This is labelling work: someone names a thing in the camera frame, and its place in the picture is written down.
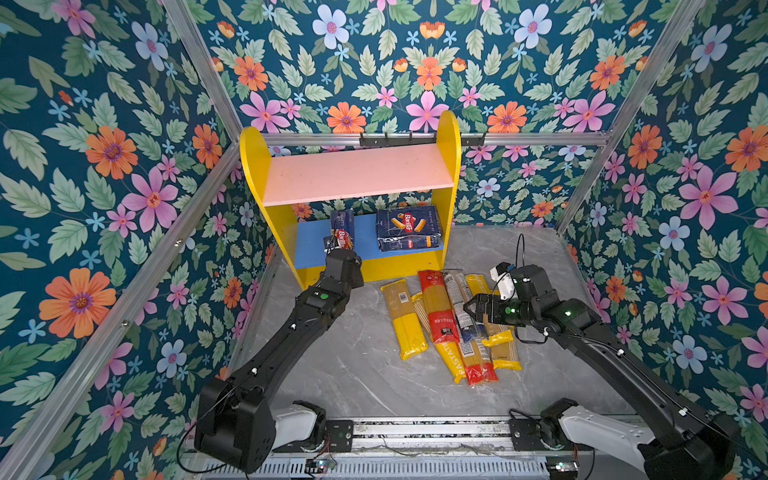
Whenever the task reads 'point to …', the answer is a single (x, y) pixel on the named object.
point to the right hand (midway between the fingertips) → (476, 306)
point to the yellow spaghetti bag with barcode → (410, 339)
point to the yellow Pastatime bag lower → (452, 357)
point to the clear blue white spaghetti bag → (460, 293)
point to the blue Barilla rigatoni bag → (408, 228)
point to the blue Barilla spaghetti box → (343, 219)
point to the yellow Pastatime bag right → (500, 341)
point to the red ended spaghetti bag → (477, 357)
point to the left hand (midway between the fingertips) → (353, 257)
